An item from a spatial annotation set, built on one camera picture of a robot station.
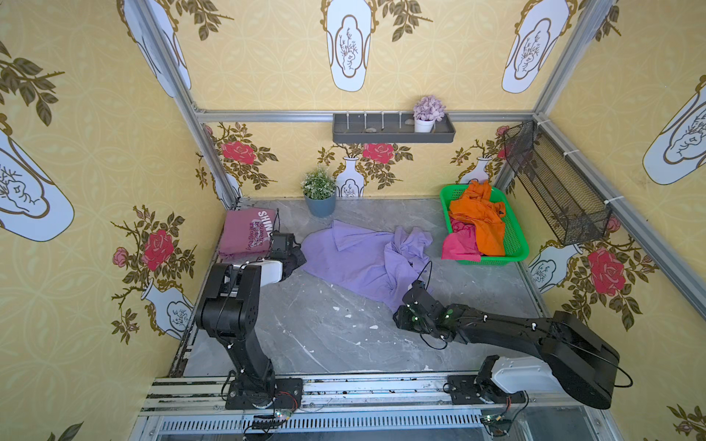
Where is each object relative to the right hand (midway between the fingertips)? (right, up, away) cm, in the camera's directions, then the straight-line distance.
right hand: (397, 322), depth 86 cm
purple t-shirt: (-4, +16, +12) cm, 21 cm away
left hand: (-33, +20, +15) cm, 42 cm away
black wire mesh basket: (+54, +34, 0) cm, 64 cm away
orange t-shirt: (+34, +38, +20) cm, 54 cm away
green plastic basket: (+45, +24, +14) cm, 53 cm away
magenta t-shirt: (+23, +24, +8) cm, 34 cm away
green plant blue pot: (-27, +43, +20) cm, 55 cm away
